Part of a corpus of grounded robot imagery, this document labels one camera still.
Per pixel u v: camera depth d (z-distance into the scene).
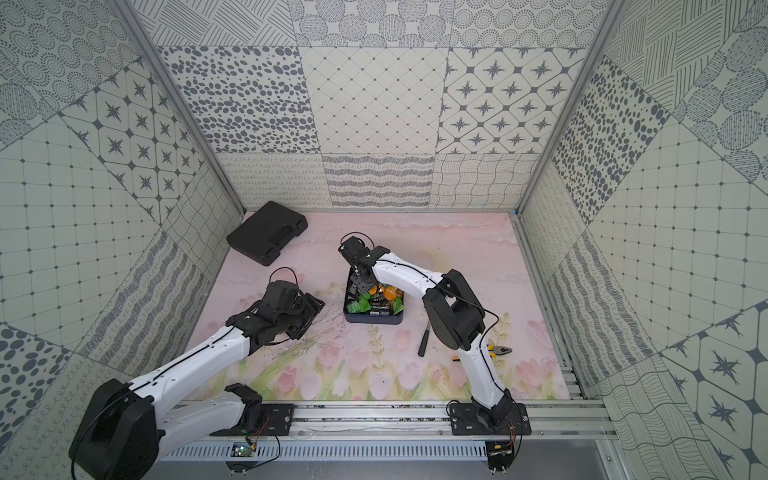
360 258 0.71
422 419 0.76
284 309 0.67
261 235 1.06
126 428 0.39
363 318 0.90
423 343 0.87
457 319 0.53
